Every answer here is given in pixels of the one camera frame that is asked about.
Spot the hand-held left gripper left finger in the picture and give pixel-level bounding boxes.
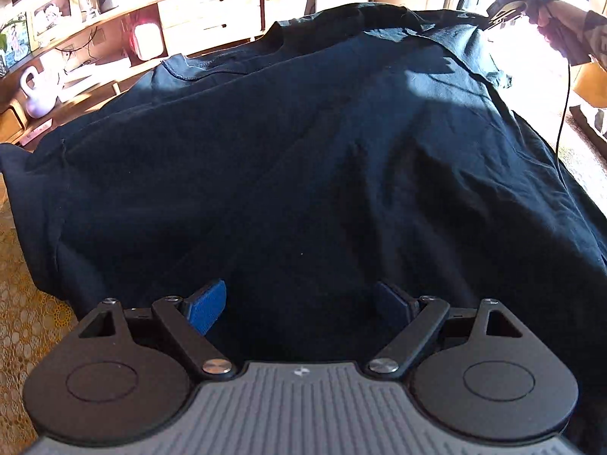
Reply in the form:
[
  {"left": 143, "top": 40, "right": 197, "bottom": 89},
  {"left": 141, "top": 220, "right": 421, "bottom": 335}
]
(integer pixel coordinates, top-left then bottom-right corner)
[{"left": 78, "top": 279, "right": 235, "bottom": 381}]

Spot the figure picture print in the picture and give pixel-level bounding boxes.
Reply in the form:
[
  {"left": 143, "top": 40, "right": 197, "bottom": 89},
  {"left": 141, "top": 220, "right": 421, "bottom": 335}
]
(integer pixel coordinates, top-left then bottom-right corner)
[{"left": 0, "top": 12, "right": 33, "bottom": 66}]

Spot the flat white box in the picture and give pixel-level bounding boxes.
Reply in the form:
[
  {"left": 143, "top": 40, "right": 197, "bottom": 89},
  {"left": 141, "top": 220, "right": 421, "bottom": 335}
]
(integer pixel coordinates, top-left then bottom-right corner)
[{"left": 61, "top": 59, "right": 130, "bottom": 89}]

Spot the wooden TV console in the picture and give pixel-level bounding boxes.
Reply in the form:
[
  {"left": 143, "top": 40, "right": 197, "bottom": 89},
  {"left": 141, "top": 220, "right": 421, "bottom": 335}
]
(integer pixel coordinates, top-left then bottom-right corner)
[{"left": 0, "top": 0, "right": 266, "bottom": 145}]

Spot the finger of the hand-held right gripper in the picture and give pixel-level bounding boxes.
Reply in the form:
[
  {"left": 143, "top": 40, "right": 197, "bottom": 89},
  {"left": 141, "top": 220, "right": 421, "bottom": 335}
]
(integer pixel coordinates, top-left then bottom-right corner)
[{"left": 484, "top": 9, "right": 520, "bottom": 31}]

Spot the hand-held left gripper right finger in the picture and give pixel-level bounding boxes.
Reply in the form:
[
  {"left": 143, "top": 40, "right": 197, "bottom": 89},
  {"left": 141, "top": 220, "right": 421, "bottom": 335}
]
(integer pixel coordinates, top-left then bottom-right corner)
[{"left": 366, "top": 281, "right": 525, "bottom": 381}]

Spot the power strip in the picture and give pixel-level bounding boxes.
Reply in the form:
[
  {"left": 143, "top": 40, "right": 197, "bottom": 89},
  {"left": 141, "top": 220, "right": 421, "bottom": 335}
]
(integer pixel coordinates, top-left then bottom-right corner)
[{"left": 21, "top": 123, "right": 51, "bottom": 146}]

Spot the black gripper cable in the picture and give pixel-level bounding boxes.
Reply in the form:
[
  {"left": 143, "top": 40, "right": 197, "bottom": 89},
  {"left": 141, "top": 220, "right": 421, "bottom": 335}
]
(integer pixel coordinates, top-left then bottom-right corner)
[{"left": 554, "top": 54, "right": 573, "bottom": 190}]

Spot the person's right hand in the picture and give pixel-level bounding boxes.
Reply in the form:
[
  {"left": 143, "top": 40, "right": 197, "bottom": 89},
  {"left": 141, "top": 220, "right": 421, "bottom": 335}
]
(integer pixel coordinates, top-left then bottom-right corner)
[{"left": 536, "top": 0, "right": 593, "bottom": 60}]

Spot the navy blue t-shirt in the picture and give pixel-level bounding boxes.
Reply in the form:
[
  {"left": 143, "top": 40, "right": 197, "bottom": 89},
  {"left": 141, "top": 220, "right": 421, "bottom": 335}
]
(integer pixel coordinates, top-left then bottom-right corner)
[{"left": 0, "top": 2, "right": 607, "bottom": 370}]

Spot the framed family photo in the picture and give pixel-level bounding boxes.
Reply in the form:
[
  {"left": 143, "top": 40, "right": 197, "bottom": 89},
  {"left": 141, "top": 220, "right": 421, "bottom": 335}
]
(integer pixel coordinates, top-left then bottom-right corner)
[{"left": 31, "top": 0, "right": 73, "bottom": 35}]

